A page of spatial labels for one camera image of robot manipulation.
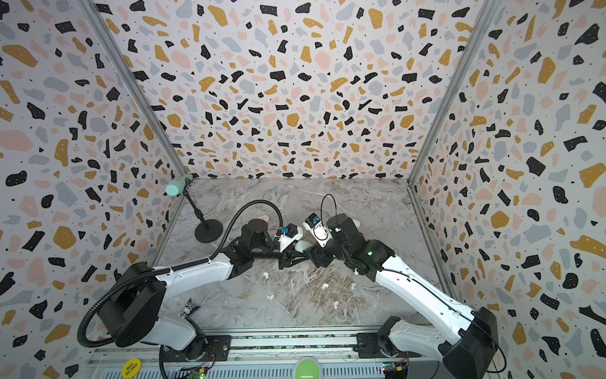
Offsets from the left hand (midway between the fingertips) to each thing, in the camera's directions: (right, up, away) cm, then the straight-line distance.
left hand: (312, 249), depth 75 cm
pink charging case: (-22, +8, +30) cm, 38 cm away
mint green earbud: (+15, -16, +11) cm, 24 cm away
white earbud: (-18, -12, +14) cm, 26 cm away
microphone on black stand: (-45, +3, +26) cm, 52 cm away
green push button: (-1, -34, -6) cm, 35 cm away
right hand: (0, +3, -2) cm, 4 cm away
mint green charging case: (-3, +2, -2) cm, 4 cm away
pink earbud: (-15, -19, +8) cm, 25 cm away
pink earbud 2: (+8, -21, +7) cm, 23 cm away
